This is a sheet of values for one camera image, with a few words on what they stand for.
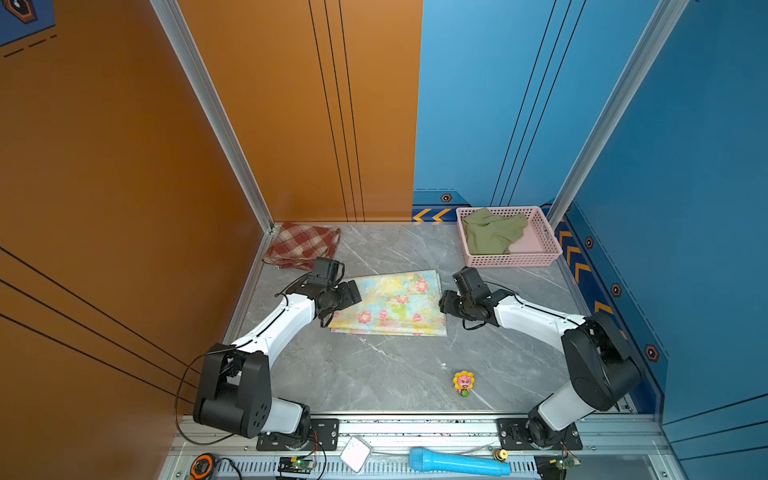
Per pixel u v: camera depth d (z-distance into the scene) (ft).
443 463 2.20
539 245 3.72
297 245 3.58
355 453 2.31
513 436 2.38
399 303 3.17
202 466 2.20
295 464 2.33
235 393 1.39
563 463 2.28
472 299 2.28
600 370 1.46
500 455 2.23
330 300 2.25
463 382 2.54
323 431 2.46
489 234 3.67
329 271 2.29
